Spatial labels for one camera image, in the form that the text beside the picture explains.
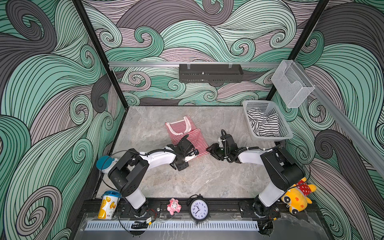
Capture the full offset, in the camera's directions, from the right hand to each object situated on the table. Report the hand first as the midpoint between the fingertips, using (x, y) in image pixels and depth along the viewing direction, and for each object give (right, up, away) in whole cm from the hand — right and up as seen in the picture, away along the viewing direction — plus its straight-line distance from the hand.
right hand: (207, 151), depth 93 cm
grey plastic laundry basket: (+51, +29, +20) cm, 62 cm away
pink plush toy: (-19, -22, -22) cm, 37 cm away
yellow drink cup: (-50, -19, -23) cm, 58 cm away
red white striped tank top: (-20, +13, +14) cm, 27 cm away
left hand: (-16, -5, -3) cm, 17 cm away
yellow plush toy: (+40, -17, -23) cm, 49 cm away
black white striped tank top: (+41, +16, +11) cm, 45 cm away
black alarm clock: (-7, -23, -21) cm, 32 cm away
